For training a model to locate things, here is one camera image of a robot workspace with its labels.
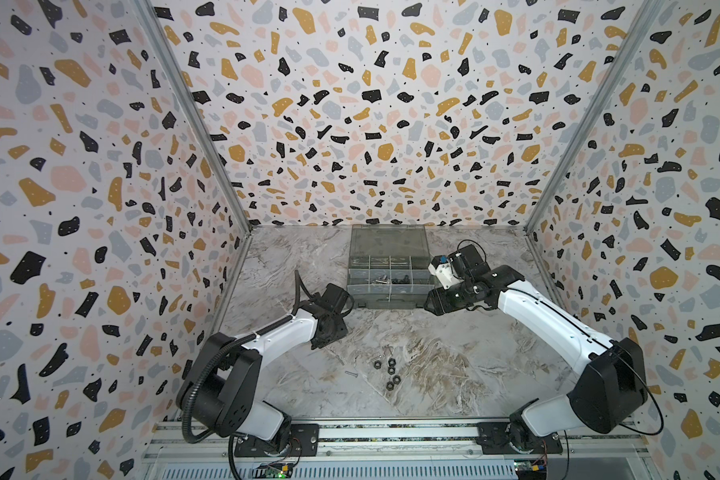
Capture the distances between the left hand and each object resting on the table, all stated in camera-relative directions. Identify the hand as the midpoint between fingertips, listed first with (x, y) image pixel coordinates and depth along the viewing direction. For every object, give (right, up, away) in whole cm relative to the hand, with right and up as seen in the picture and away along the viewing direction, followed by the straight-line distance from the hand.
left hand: (339, 329), depth 89 cm
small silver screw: (+4, -12, -3) cm, 13 cm away
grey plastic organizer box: (+15, +18, +14) cm, 28 cm away
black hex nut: (+15, -9, -1) cm, 18 cm away
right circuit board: (+48, -29, -17) cm, 59 cm away
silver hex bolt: (+13, +14, +14) cm, 24 cm away
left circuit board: (-13, -28, -19) cm, 36 cm away
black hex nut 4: (+15, -14, -6) cm, 22 cm away
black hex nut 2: (+11, -9, -3) cm, 15 cm away
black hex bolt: (+21, +13, +15) cm, 29 cm away
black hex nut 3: (+17, -13, -5) cm, 22 cm away
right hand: (+25, +10, -7) cm, 28 cm away
